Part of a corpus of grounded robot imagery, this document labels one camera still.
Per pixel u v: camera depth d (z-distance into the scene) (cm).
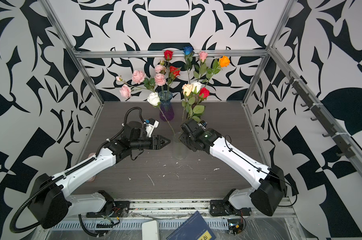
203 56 86
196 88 69
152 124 71
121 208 73
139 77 78
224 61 85
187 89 68
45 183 41
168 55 86
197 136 57
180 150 87
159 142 68
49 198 40
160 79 87
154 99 63
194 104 70
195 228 69
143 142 66
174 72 94
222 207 74
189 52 85
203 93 71
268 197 39
